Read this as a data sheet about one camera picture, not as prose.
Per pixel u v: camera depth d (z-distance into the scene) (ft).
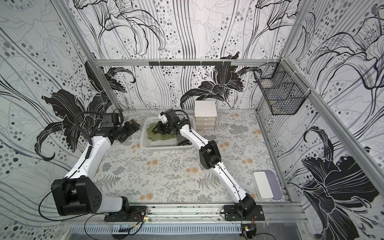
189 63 2.89
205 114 3.06
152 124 3.05
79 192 1.34
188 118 2.72
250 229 2.30
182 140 2.94
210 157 2.28
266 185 2.52
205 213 2.42
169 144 3.23
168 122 2.85
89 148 1.61
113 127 2.05
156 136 2.95
